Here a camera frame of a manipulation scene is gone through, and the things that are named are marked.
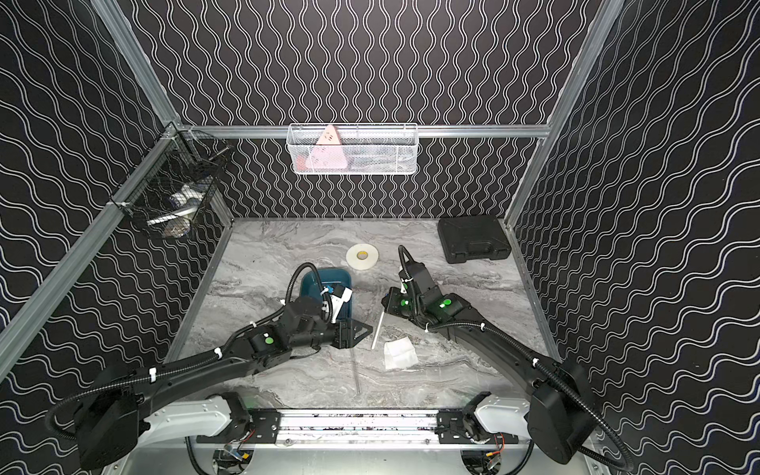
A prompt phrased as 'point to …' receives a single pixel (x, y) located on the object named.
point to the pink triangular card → (328, 152)
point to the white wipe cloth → (400, 353)
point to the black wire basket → (164, 193)
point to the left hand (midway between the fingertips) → (369, 326)
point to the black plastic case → (473, 237)
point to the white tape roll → (362, 256)
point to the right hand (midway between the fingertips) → (383, 299)
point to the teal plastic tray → (311, 286)
